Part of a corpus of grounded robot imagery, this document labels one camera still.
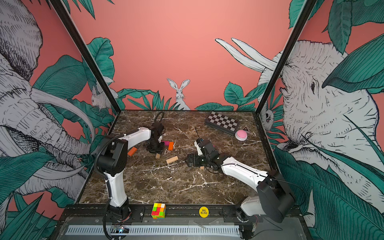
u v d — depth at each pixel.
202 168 0.89
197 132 1.07
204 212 0.75
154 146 0.84
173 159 0.93
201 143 0.65
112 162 0.52
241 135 1.04
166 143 0.99
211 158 0.65
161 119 1.19
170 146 0.99
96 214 0.75
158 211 0.70
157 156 0.93
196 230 0.70
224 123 1.10
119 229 0.70
